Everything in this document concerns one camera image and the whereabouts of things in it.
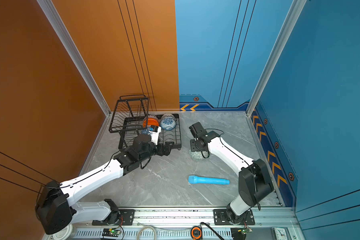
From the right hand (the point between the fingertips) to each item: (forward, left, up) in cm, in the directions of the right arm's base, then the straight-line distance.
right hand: (194, 146), depth 87 cm
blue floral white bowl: (+25, +18, -6) cm, 32 cm away
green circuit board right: (-39, -22, -11) cm, 47 cm away
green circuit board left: (-40, +41, -12) cm, 59 cm away
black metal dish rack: (+23, +43, 0) cm, 49 cm away
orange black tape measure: (-41, +1, -8) cm, 42 cm away
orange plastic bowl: (+21, +29, 0) cm, 36 cm away
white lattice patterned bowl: (+29, +19, -3) cm, 34 cm away
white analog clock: (-41, -38, -10) cm, 57 cm away
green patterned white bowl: (-1, -2, -10) cm, 10 cm away
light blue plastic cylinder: (-17, +1, -7) cm, 18 cm away
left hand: (-2, +15, +10) cm, 18 cm away
